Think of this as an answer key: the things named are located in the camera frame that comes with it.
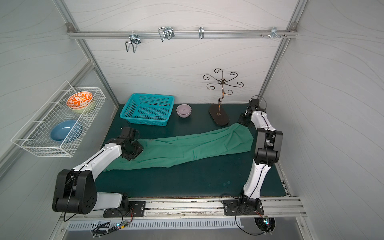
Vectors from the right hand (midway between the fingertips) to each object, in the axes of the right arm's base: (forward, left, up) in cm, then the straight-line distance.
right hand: (244, 120), depth 99 cm
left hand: (-24, +64, -2) cm, 69 cm away
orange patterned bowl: (-13, +90, +28) cm, 95 cm away
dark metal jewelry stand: (+11, +16, -6) cm, 20 cm away
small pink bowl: (+12, +43, -5) cm, 45 cm away
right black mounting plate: (-51, +7, 0) cm, 51 cm away
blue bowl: (-29, +89, +25) cm, 97 cm away
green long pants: (-11, +10, -7) cm, 17 cm away
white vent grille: (-61, +70, -8) cm, 93 cm away
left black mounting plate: (-54, +60, -8) cm, 81 cm away
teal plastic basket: (+16, +70, -8) cm, 72 cm away
